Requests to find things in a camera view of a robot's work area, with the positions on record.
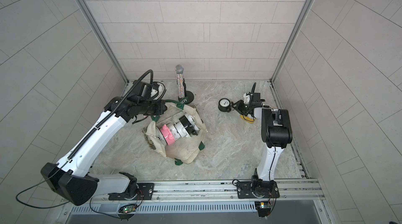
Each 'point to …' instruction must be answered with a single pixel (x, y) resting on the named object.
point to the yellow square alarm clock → (247, 119)
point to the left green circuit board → (127, 208)
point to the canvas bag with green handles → (183, 151)
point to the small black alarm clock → (224, 105)
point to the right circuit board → (264, 208)
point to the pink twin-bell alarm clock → (169, 137)
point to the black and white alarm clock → (186, 126)
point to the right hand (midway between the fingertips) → (234, 104)
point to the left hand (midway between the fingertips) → (170, 105)
